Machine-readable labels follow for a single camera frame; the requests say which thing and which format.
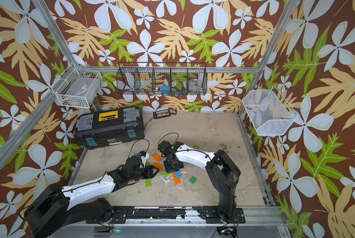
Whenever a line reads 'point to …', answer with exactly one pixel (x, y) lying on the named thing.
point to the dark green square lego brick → (193, 180)
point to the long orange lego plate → (176, 180)
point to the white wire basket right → (269, 112)
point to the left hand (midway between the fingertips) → (158, 168)
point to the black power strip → (161, 114)
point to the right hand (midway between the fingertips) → (169, 170)
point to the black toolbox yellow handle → (107, 127)
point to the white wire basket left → (78, 87)
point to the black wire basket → (162, 78)
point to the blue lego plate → (178, 174)
